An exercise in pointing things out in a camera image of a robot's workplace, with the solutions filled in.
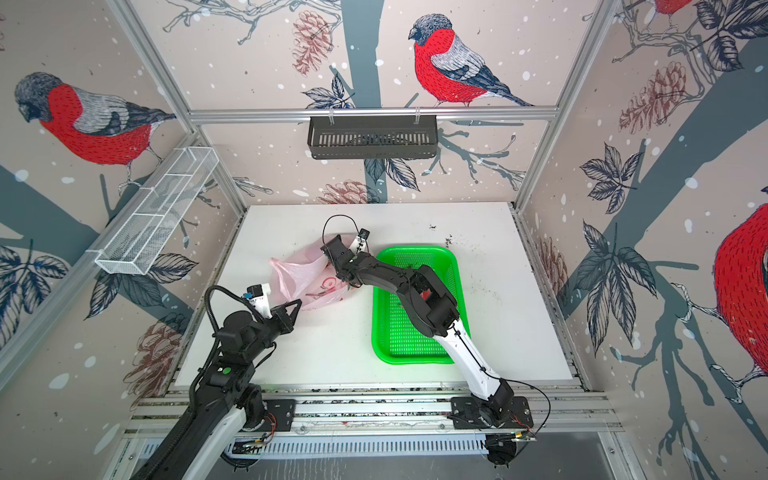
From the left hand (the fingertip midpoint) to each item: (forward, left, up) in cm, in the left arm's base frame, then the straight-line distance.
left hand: (299, 303), depth 79 cm
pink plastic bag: (+9, -1, 0) cm, 9 cm away
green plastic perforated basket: (-5, -27, -13) cm, 30 cm away
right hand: (+22, -10, -11) cm, 27 cm away
